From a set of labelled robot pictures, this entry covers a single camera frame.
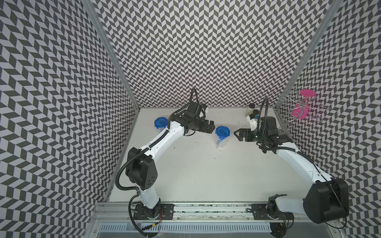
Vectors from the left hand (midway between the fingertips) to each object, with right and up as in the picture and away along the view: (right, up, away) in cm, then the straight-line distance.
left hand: (207, 127), depth 82 cm
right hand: (+19, -4, +1) cm, 20 cm away
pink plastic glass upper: (+57, +20, +1) cm, 61 cm away
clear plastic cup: (+10, -11, +12) cm, 19 cm away
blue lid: (+10, -3, +7) cm, 12 cm away
